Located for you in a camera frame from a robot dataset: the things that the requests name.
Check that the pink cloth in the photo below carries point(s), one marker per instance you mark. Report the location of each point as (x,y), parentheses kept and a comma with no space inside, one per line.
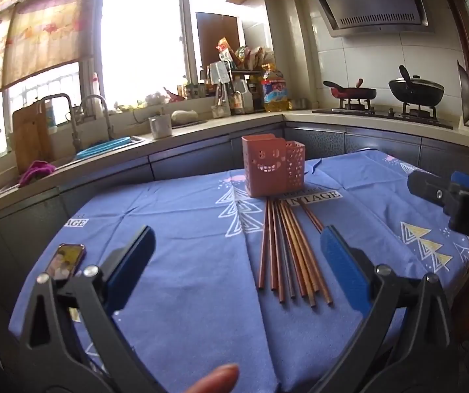
(35,172)

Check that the steel kitchen faucet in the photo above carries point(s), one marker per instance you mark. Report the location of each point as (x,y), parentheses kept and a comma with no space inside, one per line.
(106,123)
(73,127)

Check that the dark sauce bottle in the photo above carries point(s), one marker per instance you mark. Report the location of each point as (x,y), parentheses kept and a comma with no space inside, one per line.
(255,96)

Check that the yellow cooking oil bottle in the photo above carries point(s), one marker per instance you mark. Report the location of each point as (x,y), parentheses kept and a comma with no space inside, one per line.
(274,94)

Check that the kitchen window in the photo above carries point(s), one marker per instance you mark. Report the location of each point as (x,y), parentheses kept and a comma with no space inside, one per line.
(136,28)

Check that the person's left hand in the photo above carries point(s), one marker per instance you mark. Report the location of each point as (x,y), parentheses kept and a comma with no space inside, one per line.
(214,380)

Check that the row of spice jars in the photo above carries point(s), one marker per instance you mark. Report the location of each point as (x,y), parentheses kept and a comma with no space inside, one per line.
(195,91)

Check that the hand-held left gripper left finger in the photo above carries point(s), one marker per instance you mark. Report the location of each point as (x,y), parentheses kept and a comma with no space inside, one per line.
(132,266)

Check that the smartphone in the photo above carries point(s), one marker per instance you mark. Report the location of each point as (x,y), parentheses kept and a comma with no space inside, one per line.
(64,263)

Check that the blue plastic basin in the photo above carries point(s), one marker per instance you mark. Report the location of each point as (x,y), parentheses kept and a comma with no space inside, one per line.
(103,147)

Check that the brown board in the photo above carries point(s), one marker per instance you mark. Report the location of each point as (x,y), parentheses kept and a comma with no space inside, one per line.
(218,37)

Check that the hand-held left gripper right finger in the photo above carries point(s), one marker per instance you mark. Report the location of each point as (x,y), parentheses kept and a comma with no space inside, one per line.
(345,272)

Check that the gas stove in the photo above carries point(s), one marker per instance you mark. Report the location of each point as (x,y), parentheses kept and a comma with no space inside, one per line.
(382,114)

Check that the steel pan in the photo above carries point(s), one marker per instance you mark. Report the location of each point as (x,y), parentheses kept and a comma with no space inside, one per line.
(466,94)

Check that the white cloth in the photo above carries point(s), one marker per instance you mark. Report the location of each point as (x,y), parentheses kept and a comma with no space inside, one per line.
(184,116)

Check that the blue printed tablecloth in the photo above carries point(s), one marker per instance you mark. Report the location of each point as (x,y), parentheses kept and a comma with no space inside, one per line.
(177,213)

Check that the white plastic jug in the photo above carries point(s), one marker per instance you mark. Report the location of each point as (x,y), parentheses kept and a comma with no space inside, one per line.
(239,100)

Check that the patterned window curtain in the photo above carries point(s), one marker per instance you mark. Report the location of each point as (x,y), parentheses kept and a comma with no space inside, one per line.
(41,37)

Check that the white mug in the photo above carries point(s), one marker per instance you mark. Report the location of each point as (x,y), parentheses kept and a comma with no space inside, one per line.
(160,127)

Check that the wooden cutting board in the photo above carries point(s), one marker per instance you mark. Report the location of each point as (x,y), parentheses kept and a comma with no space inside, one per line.
(31,139)

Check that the pile of food packets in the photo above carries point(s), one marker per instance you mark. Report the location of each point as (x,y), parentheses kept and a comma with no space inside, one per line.
(246,55)

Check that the red frying pan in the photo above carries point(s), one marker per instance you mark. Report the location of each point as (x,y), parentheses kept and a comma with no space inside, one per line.
(353,93)

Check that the black wok with lid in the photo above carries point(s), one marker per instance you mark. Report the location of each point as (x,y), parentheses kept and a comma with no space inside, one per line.
(416,92)

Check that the row of wooden chopsticks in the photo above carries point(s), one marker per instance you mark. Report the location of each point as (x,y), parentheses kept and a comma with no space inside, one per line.
(287,254)

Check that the pink plastic utensil holder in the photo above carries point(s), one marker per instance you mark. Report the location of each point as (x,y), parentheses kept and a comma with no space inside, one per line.
(263,163)

